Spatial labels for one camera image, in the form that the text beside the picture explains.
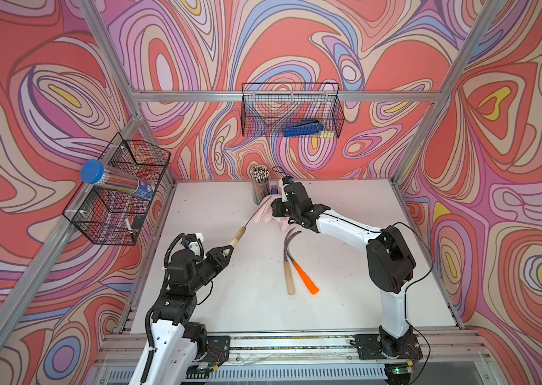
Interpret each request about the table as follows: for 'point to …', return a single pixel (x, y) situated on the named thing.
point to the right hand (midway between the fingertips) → (273, 209)
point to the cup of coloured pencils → (260, 176)
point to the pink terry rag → (264, 212)
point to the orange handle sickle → (311, 286)
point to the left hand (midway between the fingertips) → (234, 250)
